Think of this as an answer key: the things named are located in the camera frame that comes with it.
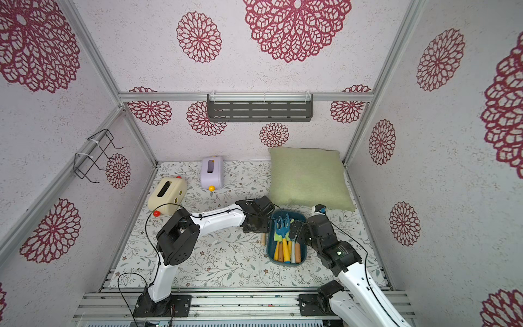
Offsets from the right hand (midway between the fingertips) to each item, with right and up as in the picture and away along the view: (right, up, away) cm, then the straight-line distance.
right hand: (298, 226), depth 78 cm
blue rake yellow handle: (-7, -2, +15) cm, 16 cm away
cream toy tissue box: (-59, +10, +17) cm, 62 cm away
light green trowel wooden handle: (0, -12, +4) cm, 13 cm away
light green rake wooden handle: (-6, -8, +10) cm, 14 cm away
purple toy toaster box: (-39, +21, +25) cm, 51 cm away
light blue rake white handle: (-1, -12, +6) cm, 13 cm away
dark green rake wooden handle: (-13, -8, +12) cm, 20 cm away
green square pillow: (+9, +19, +23) cm, 32 cm away
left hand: (-14, -5, +14) cm, 20 cm away
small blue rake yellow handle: (-4, -5, +10) cm, 12 cm away
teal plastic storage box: (+1, +2, +15) cm, 15 cm away
